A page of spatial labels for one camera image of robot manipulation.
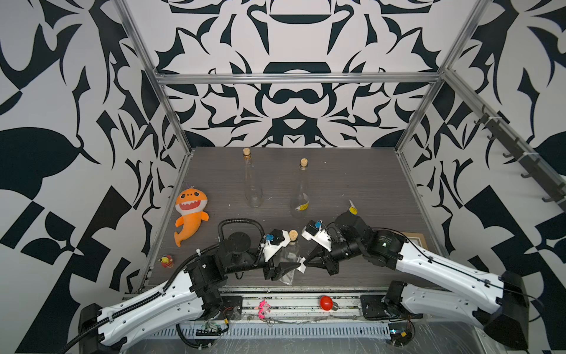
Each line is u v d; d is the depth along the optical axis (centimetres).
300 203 87
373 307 74
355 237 56
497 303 40
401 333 71
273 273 58
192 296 50
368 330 71
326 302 73
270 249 57
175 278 50
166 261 78
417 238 89
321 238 62
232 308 74
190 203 90
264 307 74
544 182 55
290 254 70
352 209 97
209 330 67
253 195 96
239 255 51
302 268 66
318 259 65
